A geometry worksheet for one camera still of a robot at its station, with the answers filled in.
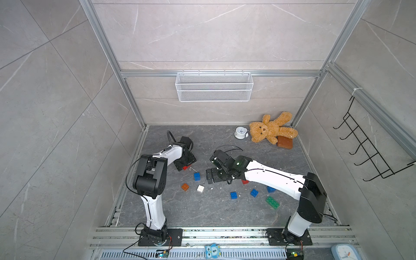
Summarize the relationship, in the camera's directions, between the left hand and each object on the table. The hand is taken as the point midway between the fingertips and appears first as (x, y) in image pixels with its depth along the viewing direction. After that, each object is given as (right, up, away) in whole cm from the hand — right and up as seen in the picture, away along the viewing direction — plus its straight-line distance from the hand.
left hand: (192, 161), depth 99 cm
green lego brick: (+44, -19, -16) cm, 51 cm away
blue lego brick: (+4, -7, -9) cm, 12 cm away
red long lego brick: (-4, -3, -3) cm, 6 cm away
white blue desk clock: (+70, -34, -31) cm, 84 cm away
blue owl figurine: (+13, -35, -30) cm, 48 cm away
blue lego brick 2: (+24, -16, -13) cm, 32 cm away
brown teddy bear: (+53, +20, +8) cm, 58 cm away
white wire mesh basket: (+22, +47, +1) cm, 52 cm away
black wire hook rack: (+77, +3, -40) cm, 87 cm away
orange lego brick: (-3, -12, -11) cm, 17 cm away
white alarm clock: (+33, +18, +11) cm, 39 cm away
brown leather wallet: (+62, +12, +8) cm, 64 cm away
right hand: (+14, -5, -19) cm, 24 cm away
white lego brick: (+6, -13, -11) cm, 18 cm away
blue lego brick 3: (+36, -15, -13) cm, 41 cm away
